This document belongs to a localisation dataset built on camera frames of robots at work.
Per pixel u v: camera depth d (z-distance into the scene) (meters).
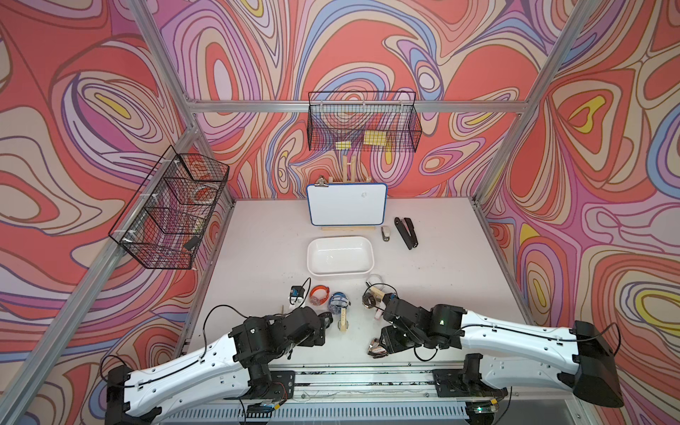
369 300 0.84
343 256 1.02
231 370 0.48
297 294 0.66
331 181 0.91
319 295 0.91
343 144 0.82
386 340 0.66
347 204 0.98
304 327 0.53
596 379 0.38
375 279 0.95
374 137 0.90
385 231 1.06
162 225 0.74
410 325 0.57
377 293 0.88
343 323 0.81
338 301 0.88
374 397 0.73
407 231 1.07
